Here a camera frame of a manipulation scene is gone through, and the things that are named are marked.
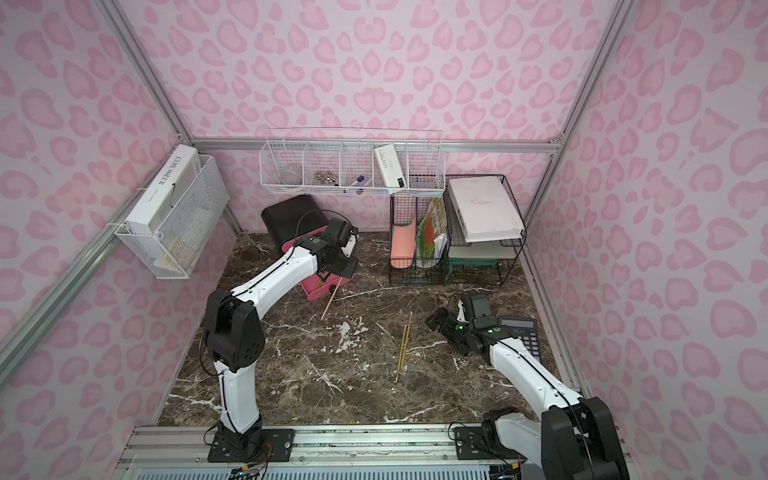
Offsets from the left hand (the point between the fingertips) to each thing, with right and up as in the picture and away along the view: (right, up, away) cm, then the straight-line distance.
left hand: (349, 261), depth 93 cm
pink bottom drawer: (-12, -9, +4) cm, 15 cm away
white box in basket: (+13, +29, -2) cm, 32 cm away
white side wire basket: (-42, +3, -17) cm, 45 cm away
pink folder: (+17, +5, +20) cm, 27 cm away
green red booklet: (+27, +9, +9) cm, 30 cm away
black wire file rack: (+18, +20, +24) cm, 36 cm away
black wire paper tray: (+48, -1, +17) cm, 51 cm away
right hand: (+26, -18, -8) cm, 32 cm away
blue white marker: (+3, +28, +7) cm, 29 cm away
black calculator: (+54, -20, -3) cm, 58 cm away
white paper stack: (+42, +17, 0) cm, 45 cm away
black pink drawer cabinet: (-22, +15, +13) cm, 30 cm away
